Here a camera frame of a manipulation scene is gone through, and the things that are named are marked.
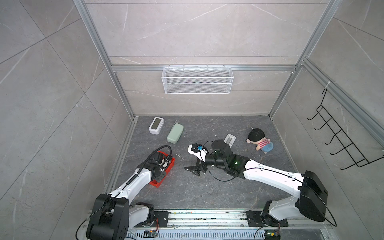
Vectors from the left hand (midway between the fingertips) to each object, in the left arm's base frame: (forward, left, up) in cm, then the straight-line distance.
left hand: (156, 168), depth 88 cm
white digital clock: (+32, +3, +2) cm, 33 cm away
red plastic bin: (+3, -11, +1) cm, 11 cm away
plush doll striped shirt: (+18, -66, +5) cm, 69 cm away
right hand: (-4, -20, +19) cm, 28 cm away
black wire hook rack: (-14, -89, +31) cm, 95 cm away
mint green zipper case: (+27, -10, -1) cm, 29 cm away
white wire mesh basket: (+51, -27, +27) cm, 63 cm away
